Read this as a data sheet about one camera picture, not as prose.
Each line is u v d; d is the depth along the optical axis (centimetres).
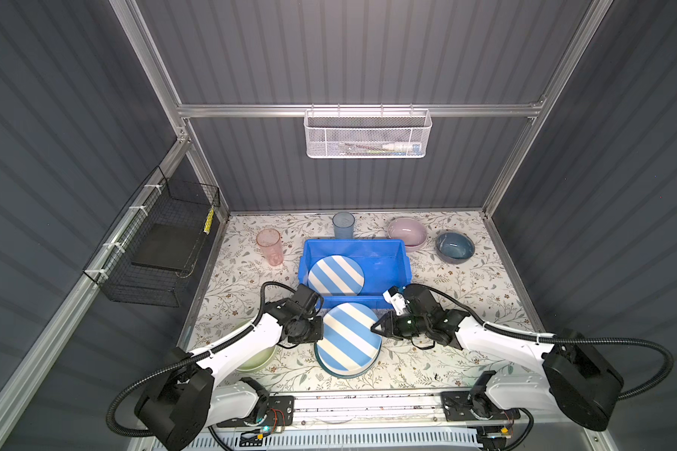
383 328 80
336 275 99
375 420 73
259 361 77
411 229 112
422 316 65
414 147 90
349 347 81
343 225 100
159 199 78
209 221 83
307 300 68
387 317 79
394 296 78
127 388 38
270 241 95
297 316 62
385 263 104
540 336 47
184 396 40
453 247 106
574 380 42
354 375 76
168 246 73
